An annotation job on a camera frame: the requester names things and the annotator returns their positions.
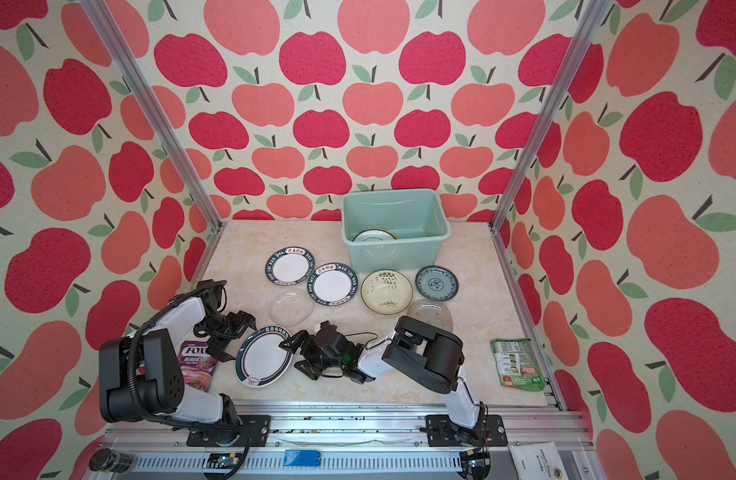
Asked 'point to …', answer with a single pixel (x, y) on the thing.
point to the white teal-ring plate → (374, 235)
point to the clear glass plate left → (290, 308)
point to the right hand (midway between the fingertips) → (287, 353)
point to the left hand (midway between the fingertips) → (252, 337)
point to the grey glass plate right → (431, 311)
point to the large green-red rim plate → (260, 361)
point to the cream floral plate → (386, 292)
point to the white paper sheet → (538, 461)
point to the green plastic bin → (394, 230)
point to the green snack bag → (517, 364)
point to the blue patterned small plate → (437, 283)
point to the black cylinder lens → (110, 460)
